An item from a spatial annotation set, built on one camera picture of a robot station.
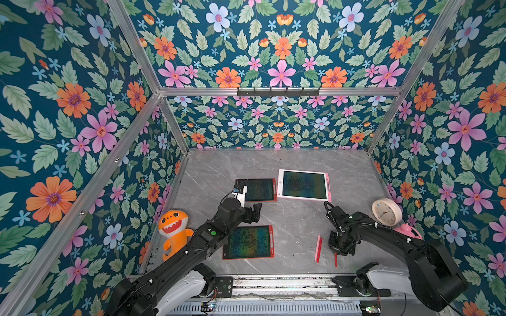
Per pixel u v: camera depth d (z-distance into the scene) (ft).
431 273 1.35
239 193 2.26
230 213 1.94
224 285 2.42
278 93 3.05
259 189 3.35
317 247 2.75
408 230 2.55
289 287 2.46
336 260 2.64
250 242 2.77
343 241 2.32
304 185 3.42
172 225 2.64
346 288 2.40
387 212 2.80
